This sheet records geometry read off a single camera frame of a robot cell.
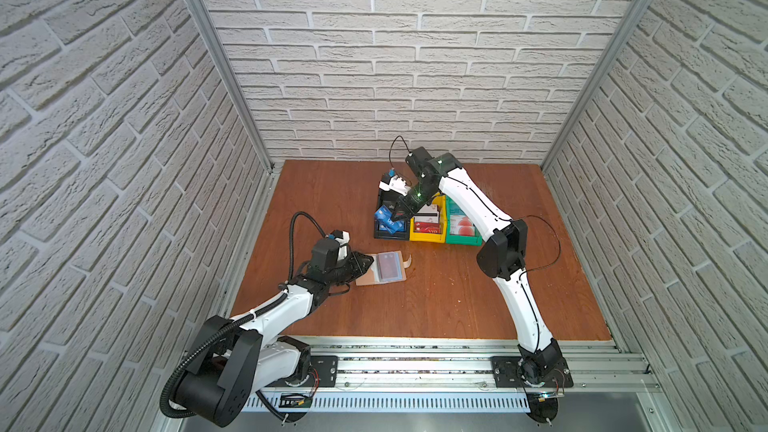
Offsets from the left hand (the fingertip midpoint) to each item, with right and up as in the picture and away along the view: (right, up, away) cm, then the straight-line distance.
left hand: (374, 256), depth 85 cm
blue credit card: (+3, +11, +2) cm, 11 cm away
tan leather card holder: (-2, -7, +4) cm, 9 cm away
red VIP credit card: (+4, -5, +7) cm, 10 cm away
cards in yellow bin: (+17, +9, +17) cm, 26 cm away
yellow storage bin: (+21, +4, +10) cm, 23 cm away
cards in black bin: (+8, +8, +2) cm, 12 cm away
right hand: (+7, +12, +2) cm, 14 cm away
